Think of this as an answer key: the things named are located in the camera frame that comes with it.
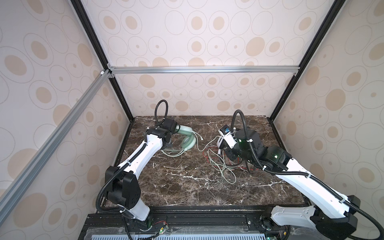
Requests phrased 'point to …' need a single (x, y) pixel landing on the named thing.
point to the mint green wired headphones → (187, 141)
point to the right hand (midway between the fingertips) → (226, 141)
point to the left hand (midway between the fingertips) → (165, 140)
